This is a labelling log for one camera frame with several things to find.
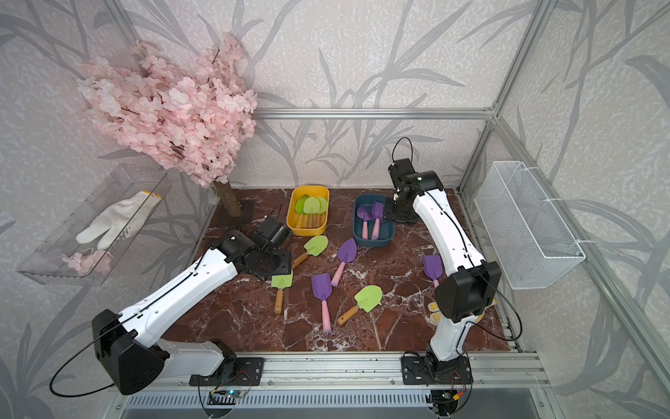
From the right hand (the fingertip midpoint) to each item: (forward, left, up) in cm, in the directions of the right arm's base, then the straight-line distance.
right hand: (391, 216), depth 82 cm
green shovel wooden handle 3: (+3, +27, -22) cm, 35 cm away
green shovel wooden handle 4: (-18, +8, -23) cm, 30 cm away
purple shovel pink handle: (0, +15, -22) cm, 27 cm away
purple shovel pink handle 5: (-7, -17, -23) cm, 29 cm away
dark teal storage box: (+10, +5, -21) cm, 23 cm away
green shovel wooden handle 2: (+21, +25, -21) cm, 39 cm away
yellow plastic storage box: (+16, +36, -21) cm, 45 cm away
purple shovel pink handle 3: (+18, +7, -20) cm, 27 cm away
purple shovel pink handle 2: (-14, +23, -21) cm, 35 cm away
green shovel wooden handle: (+22, +30, -21) cm, 43 cm away
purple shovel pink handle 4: (+17, +2, -20) cm, 26 cm away
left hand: (-15, +32, -6) cm, 36 cm away
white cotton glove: (-8, +73, +11) cm, 74 cm away
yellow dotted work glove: (-24, -14, -22) cm, 36 cm away
